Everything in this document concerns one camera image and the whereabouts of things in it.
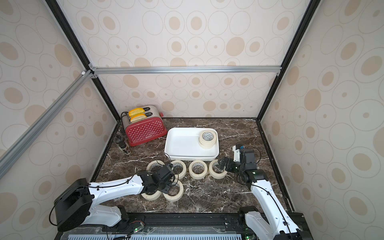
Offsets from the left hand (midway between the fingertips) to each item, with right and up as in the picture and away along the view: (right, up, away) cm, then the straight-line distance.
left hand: (171, 185), depth 84 cm
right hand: (+30, +13, -2) cm, 33 cm away
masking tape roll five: (+5, +5, +3) cm, 7 cm away
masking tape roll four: (+25, +5, +4) cm, 26 cm away
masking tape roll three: (-15, +8, +6) cm, 18 cm away
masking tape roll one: (-10, -5, -4) cm, 12 cm away
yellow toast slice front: (-22, +39, +9) cm, 46 cm away
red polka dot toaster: (-15, +33, +14) cm, 39 cm away
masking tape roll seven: (+21, +21, +17) cm, 35 cm away
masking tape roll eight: (+4, -5, -4) cm, 8 cm away
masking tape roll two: (+17, +28, +21) cm, 40 cm away
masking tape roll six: (+13, +4, +4) cm, 14 cm away
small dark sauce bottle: (-32, +22, +9) cm, 40 cm away
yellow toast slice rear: (-24, +43, +12) cm, 51 cm away
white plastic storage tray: (+4, +22, +20) cm, 29 cm away
